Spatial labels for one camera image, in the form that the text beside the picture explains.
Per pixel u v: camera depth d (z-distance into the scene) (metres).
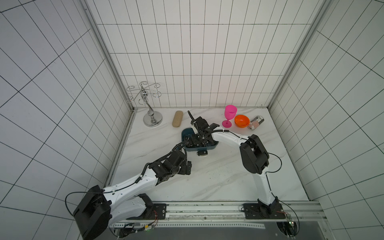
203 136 0.71
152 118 1.11
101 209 0.39
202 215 0.73
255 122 1.07
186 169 0.72
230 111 0.96
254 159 0.54
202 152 0.93
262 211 0.65
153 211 0.72
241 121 1.07
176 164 0.62
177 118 1.10
